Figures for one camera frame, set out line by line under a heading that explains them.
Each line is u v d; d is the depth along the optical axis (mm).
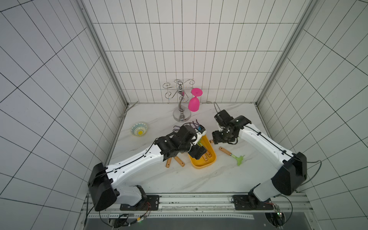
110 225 668
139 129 1031
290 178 411
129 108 1177
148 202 717
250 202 662
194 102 955
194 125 1067
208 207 727
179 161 866
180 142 542
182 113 1102
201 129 641
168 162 855
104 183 392
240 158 880
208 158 878
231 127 565
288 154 438
